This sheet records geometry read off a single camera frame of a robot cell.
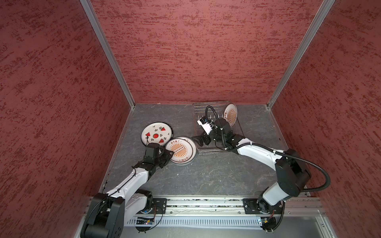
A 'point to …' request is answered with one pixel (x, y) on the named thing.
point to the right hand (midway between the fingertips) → (196, 135)
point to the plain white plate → (157, 132)
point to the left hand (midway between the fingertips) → (174, 155)
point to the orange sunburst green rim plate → (230, 112)
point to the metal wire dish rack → (214, 110)
